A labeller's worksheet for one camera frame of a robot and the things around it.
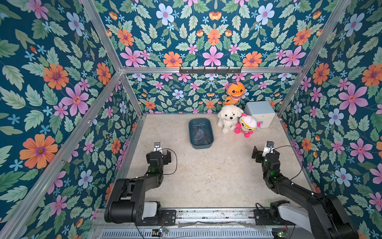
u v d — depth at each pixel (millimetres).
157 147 784
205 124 1110
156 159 702
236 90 958
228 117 958
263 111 1014
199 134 1049
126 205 426
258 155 785
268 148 732
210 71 941
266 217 727
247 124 951
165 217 737
